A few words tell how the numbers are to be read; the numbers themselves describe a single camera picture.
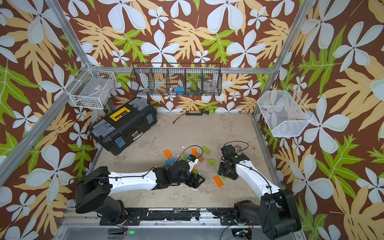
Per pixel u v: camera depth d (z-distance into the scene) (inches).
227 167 25.8
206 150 39.0
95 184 19.1
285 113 33.0
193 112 47.1
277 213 16.0
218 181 33.8
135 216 29.6
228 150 27.2
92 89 33.5
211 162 35.9
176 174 24.4
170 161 36.7
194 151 38.4
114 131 34.4
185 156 37.7
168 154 38.7
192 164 28.3
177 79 38.3
